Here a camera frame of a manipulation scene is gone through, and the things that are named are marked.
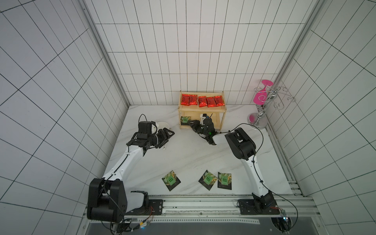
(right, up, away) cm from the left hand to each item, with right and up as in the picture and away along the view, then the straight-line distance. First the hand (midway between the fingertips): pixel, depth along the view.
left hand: (170, 138), depth 83 cm
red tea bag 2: (+19, +22, +7) cm, 30 cm away
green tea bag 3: (+21, -24, -2) cm, 32 cm away
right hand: (+7, +8, +19) cm, 22 cm away
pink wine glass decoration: (+54, +24, +3) cm, 59 cm away
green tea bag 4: (+31, -24, -2) cm, 39 cm away
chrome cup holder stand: (+64, +9, +26) cm, 70 cm away
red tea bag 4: (+30, +23, +9) cm, 39 cm away
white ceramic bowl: (-8, +6, +18) cm, 21 cm away
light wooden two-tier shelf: (+13, +20, +8) cm, 25 cm away
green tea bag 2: (0, -24, -2) cm, 24 cm away
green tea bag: (+8, +10, +24) cm, 27 cm away
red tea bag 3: (+25, +22, +8) cm, 34 cm away
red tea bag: (+8, +23, +10) cm, 27 cm away
